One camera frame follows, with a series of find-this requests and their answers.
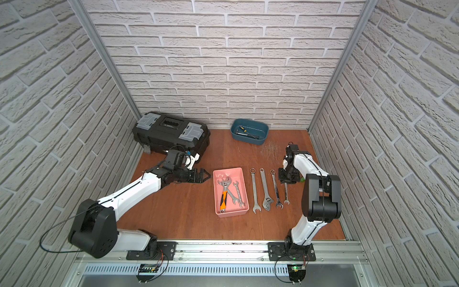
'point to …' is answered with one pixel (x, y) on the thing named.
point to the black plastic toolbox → (158, 131)
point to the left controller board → (146, 272)
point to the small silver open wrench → (241, 203)
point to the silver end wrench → (234, 200)
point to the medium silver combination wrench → (272, 172)
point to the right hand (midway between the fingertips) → (287, 181)
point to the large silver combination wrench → (256, 206)
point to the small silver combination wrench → (286, 194)
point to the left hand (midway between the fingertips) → (206, 173)
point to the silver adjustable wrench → (267, 201)
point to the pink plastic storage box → (235, 174)
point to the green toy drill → (302, 179)
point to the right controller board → (296, 272)
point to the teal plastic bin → (250, 131)
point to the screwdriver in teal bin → (245, 133)
